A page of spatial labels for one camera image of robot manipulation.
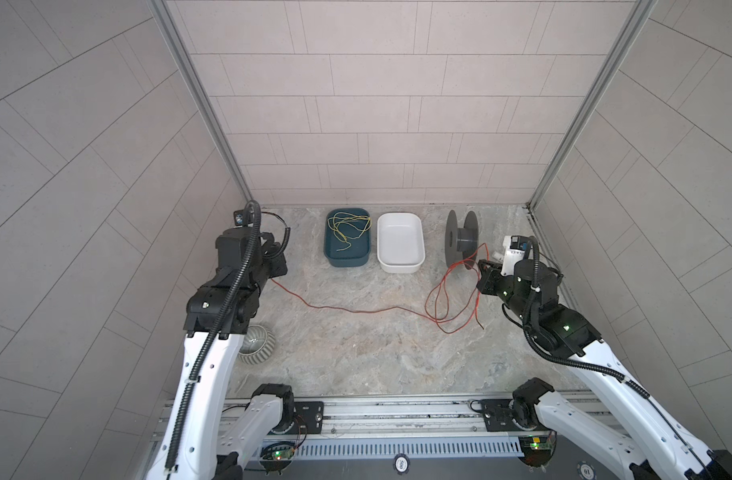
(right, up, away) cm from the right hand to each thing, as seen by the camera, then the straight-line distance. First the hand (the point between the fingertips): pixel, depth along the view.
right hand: (475, 262), depth 72 cm
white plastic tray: (-16, +4, +32) cm, 36 cm away
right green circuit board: (+13, -43, -4) cm, 45 cm away
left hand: (-47, +5, -6) cm, 47 cm away
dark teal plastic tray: (-31, 0, +25) cm, 40 cm away
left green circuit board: (-44, -41, -8) cm, 61 cm away
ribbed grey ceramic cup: (-57, -24, +10) cm, 63 cm away
